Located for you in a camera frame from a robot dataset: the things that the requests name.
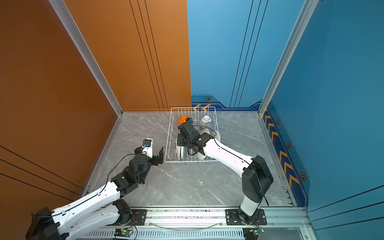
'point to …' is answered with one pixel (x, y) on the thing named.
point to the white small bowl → (206, 119)
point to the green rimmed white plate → (181, 149)
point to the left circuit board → (125, 232)
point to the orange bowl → (182, 119)
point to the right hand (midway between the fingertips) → (178, 138)
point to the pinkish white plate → (200, 156)
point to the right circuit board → (252, 233)
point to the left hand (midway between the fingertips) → (155, 146)
